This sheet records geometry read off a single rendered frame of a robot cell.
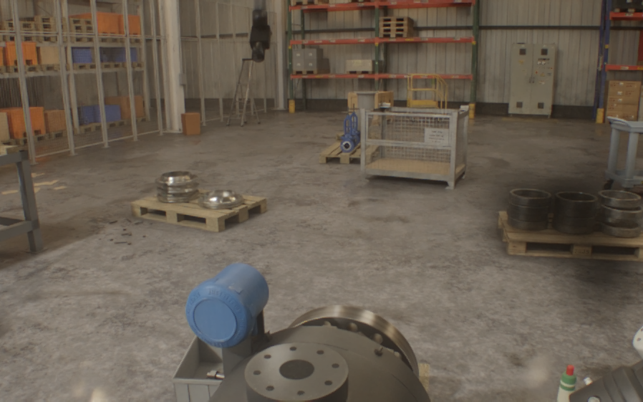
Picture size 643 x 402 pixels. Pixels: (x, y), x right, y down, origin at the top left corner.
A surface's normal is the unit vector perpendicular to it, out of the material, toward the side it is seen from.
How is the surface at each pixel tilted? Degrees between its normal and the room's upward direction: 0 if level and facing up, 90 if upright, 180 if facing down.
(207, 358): 90
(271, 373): 0
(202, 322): 90
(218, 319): 90
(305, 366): 0
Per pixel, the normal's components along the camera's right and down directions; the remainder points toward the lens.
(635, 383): 0.03, -0.87
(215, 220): -0.48, 0.23
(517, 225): -0.75, 0.18
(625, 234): -0.23, 0.26
